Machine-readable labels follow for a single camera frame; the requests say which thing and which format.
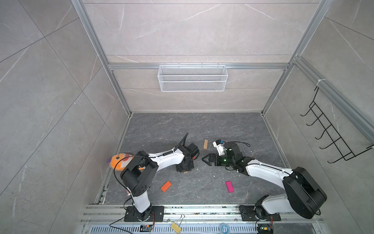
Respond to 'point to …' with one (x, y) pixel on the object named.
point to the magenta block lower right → (230, 186)
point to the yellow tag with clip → (176, 227)
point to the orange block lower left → (166, 186)
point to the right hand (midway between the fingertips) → (208, 159)
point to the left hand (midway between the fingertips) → (190, 167)
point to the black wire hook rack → (346, 153)
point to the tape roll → (224, 228)
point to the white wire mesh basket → (193, 78)
